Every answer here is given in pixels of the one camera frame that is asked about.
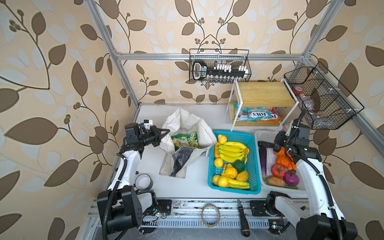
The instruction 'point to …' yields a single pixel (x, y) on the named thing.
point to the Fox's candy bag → (257, 114)
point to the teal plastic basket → (251, 166)
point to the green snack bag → (189, 140)
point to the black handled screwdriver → (245, 228)
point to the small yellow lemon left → (218, 162)
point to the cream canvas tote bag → (181, 121)
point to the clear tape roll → (219, 217)
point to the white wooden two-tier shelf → (260, 104)
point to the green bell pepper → (239, 166)
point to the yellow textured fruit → (231, 171)
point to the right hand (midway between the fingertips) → (282, 137)
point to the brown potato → (276, 181)
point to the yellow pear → (222, 139)
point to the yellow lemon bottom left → (220, 180)
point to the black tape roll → (144, 181)
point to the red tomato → (278, 170)
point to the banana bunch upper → (230, 151)
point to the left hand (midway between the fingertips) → (169, 130)
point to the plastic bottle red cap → (305, 98)
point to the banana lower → (234, 184)
